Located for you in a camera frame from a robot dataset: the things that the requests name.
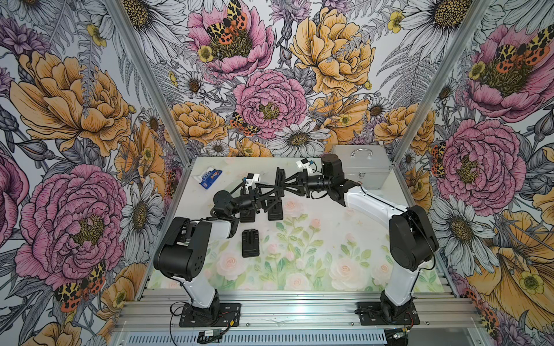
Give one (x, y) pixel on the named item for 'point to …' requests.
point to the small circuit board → (211, 332)
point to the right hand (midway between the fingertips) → (283, 188)
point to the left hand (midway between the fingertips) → (279, 196)
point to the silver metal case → (370, 166)
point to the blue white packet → (209, 176)
